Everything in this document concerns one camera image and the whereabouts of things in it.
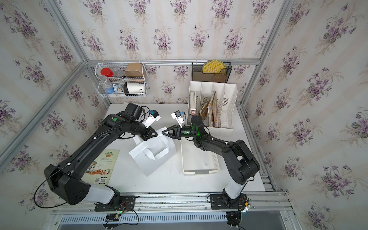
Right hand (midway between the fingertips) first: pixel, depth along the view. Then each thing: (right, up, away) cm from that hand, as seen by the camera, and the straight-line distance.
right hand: (165, 133), depth 75 cm
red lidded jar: (-40, +38, +16) cm, 57 cm away
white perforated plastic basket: (+18, -19, +13) cm, 29 cm away
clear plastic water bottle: (-39, +28, +16) cm, 51 cm away
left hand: (-3, -1, -1) cm, 4 cm away
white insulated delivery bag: (-6, -9, -9) cm, 14 cm away
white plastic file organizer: (+40, +24, +26) cm, 54 cm away
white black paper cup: (-23, +28, +17) cm, 40 cm away
